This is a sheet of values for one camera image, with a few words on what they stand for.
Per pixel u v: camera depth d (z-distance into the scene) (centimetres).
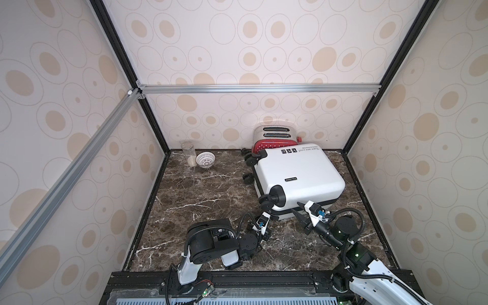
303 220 65
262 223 69
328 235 62
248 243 65
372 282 53
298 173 85
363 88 91
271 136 106
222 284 75
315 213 59
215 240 50
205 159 113
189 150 103
